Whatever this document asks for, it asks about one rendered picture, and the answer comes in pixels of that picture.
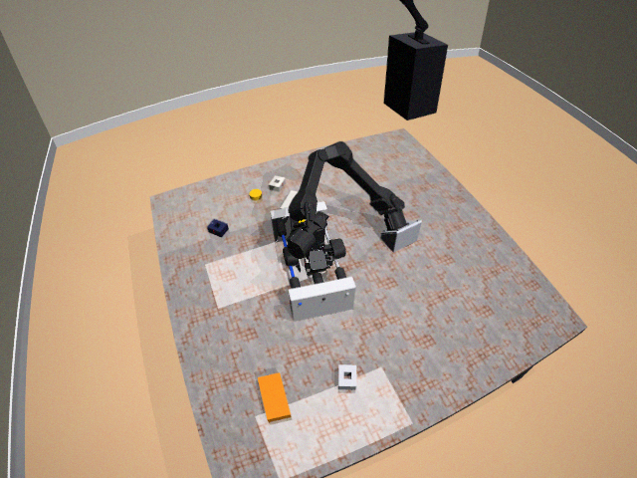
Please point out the orange rectangular block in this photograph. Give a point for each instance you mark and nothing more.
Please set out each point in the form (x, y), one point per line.
(274, 397)

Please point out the yellow flat disc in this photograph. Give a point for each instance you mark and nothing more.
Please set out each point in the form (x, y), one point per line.
(255, 194)

